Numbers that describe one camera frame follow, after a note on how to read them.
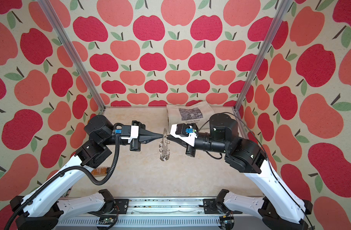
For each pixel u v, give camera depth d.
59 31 0.77
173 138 0.40
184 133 0.37
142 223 0.70
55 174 0.41
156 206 0.76
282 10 0.70
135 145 0.44
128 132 0.38
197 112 1.08
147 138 0.46
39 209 0.38
